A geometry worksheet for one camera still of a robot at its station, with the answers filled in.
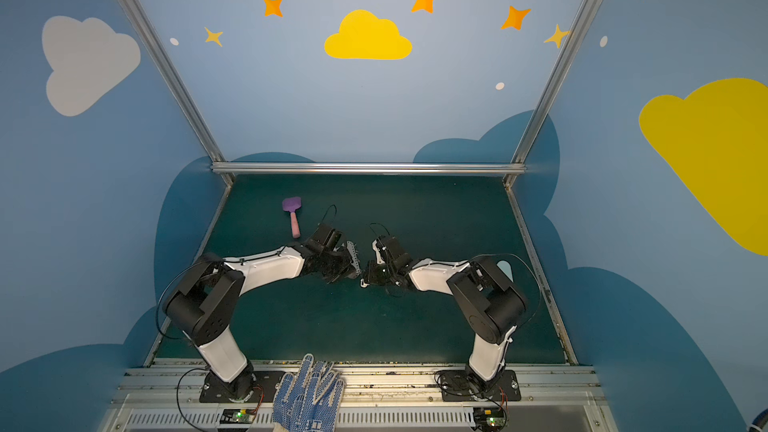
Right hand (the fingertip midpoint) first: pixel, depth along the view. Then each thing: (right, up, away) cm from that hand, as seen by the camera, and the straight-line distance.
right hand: (364, 272), depth 92 cm
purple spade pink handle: (-29, +22, +19) cm, 41 cm away
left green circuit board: (-29, -30, -20) cm, 47 cm away
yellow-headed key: (0, -4, +1) cm, 4 cm away
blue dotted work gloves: (-11, -26, -22) cm, 35 cm away
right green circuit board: (+32, -31, -20) cm, 49 cm away
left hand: (0, +2, 0) cm, 2 cm away
